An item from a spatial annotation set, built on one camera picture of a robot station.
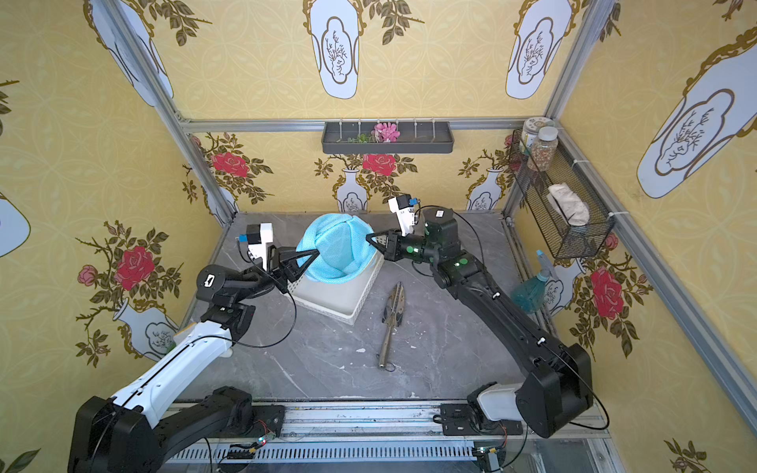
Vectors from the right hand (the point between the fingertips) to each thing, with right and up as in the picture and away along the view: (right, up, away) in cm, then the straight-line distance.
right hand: (378, 232), depth 72 cm
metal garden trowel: (+4, -26, +21) cm, 34 cm away
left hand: (-14, -3, -8) cm, 17 cm away
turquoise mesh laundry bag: (-7, -5, -4) cm, 10 cm away
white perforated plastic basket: (-12, -21, +23) cm, 34 cm away
